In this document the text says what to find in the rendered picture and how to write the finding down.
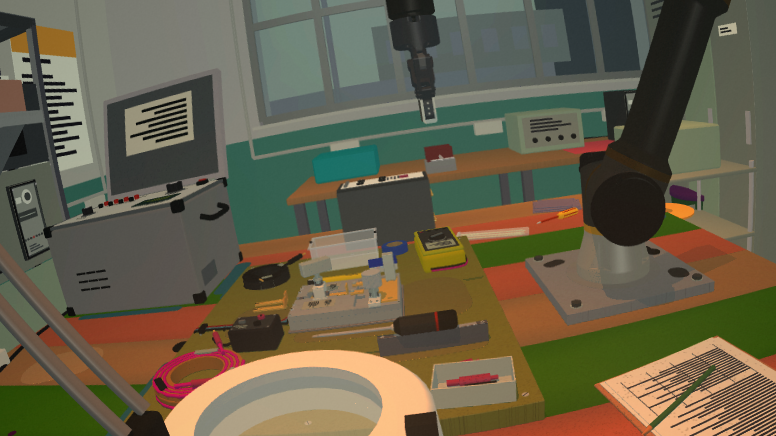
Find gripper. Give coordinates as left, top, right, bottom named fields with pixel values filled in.
left=404, top=51, right=439, bottom=126

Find black handled screwdriver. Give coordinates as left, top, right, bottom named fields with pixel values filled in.
left=311, top=309, right=460, bottom=340

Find red block on grey base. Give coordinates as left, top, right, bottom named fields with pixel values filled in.
left=422, top=143, right=458, bottom=176

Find orange shorting bridge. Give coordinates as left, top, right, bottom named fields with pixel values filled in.
left=332, top=283, right=366, bottom=304

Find grey terminal block body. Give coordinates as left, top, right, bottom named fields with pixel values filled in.
left=287, top=255, right=405, bottom=334

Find dark grey screwdriver rest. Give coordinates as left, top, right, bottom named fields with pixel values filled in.
left=376, top=319, right=491, bottom=358

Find red test clip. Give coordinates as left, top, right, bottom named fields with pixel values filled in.
left=445, top=372, right=500, bottom=389

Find grey test set case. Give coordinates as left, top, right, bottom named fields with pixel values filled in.
left=44, top=68, right=245, bottom=318

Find wooden table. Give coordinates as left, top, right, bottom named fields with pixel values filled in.
left=286, top=138, right=615, bottom=238

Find window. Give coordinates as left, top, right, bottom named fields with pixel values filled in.
left=241, top=0, right=645, bottom=127

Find teal box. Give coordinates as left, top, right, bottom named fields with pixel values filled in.
left=311, top=143, right=382, bottom=185

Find dark grey instrument box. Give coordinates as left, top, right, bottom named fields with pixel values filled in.
left=336, top=170, right=437, bottom=247

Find pale green instrument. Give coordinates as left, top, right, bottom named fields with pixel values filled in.
left=504, top=107, right=586, bottom=156

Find white ruler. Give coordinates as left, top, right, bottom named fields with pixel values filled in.
left=453, top=225, right=531, bottom=242

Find yellow multimeter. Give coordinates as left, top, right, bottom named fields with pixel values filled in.
left=413, top=226, right=470, bottom=275

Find purple grey pad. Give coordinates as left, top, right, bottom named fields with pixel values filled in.
left=532, top=196, right=583, bottom=215

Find clear plastic box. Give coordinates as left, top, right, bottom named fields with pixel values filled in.
left=307, top=227, right=381, bottom=263

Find red folder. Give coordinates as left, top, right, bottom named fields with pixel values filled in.
left=566, top=137, right=615, bottom=157

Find black box with panel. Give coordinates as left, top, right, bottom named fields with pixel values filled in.
left=602, top=90, right=636, bottom=142

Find olive work mat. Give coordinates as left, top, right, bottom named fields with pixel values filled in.
left=140, top=235, right=547, bottom=436

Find orange comb links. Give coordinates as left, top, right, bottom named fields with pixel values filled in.
left=253, top=290, right=290, bottom=314

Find pale green box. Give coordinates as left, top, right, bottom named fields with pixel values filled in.
left=612, top=119, right=723, bottom=175

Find purple reel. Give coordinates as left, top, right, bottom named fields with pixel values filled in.
left=669, top=184, right=706, bottom=206

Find small black box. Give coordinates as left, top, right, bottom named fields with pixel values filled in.
left=228, top=313, right=286, bottom=353

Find grey parts tray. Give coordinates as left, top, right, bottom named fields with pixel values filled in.
left=429, top=355, right=518, bottom=411

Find pale shelf unit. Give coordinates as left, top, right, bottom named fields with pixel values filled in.
left=665, top=158, right=757, bottom=243

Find grey green cabinet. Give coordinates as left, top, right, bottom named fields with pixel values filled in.
left=707, top=0, right=776, bottom=256

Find white magnifier lamp head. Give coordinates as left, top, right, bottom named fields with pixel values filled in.
left=162, top=349, right=442, bottom=436

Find green pencil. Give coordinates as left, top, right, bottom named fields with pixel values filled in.
left=644, top=363, right=717, bottom=435

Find clipboard with paper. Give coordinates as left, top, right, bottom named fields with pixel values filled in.
left=593, top=335, right=776, bottom=436

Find grey metal rack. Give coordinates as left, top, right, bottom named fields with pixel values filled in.
left=0, top=10, right=69, bottom=281

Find orange handled screwdriver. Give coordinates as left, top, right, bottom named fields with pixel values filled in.
left=535, top=206, right=581, bottom=226

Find black cable coil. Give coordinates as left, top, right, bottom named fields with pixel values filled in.
left=241, top=252, right=304, bottom=292

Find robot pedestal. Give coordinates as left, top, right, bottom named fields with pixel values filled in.
left=524, top=229, right=717, bottom=326

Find wall poster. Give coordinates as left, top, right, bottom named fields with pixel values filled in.
left=10, top=26, right=96, bottom=173

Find pink cable coil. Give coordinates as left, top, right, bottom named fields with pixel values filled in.
left=150, top=347, right=247, bottom=411

